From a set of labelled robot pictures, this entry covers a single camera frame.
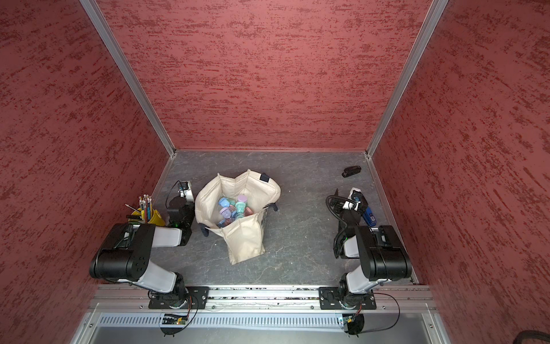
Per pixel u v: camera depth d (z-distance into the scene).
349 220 0.68
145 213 0.81
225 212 0.86
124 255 0.45
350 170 1.12
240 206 0.87
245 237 0.77
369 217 0.92
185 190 0.79
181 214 0.72
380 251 0.46
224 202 0.92
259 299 0.76
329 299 0.74
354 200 0.74
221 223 0.83
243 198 0.99
